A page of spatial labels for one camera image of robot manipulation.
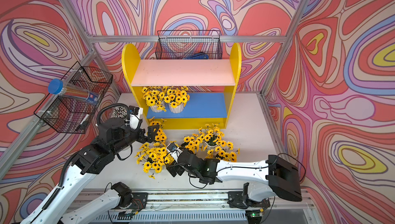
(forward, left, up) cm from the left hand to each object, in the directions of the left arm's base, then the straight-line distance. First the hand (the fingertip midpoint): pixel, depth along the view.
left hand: (152, 123), depth 67 cm
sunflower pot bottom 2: (-10, -7, -14) cm, 19 cm away
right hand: (-9, -8, -18) cm, 22 cm away
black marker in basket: (+3, +35, -4) cm, 36 cm away
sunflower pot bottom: (+18, -9, -3) cm, 20 cm away
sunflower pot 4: (-9, +2, -16) cm, 19 cm away
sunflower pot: (-5, -33, -17) cm, 38 cm away
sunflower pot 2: (+4, -27, -16) cm, 32 cm away
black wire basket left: (+6, +42, -2) cm, 43 cm away
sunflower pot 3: (+19, +3, -2) cm, 19 cm away
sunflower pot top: (-2, -17, -15) cm, 23 cm away
